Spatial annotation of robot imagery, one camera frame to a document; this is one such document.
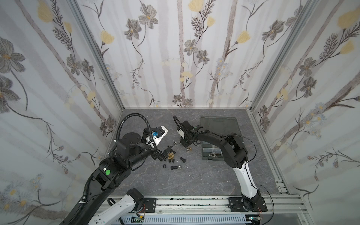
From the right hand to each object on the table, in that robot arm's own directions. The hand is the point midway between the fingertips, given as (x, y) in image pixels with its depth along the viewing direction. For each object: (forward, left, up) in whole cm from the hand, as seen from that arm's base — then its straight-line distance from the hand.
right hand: (186, 139), depth 98 cm
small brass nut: (-7, -4, -2) cm, 8 cm away
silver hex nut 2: (-2, +8, -2) cm, 8 cm away
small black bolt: (-15, +2, -1) cm, 15 cm away
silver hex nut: (-20, +4, -1) cm, 20 cm away
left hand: (-18, +10, +34) cm, 40 cm away
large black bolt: (-20, +8, -1) cm, 22 cm away
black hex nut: (-19, +14, -1) cm, 24 cm away
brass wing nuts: (-12, +10, -2) cm, 16 cm away
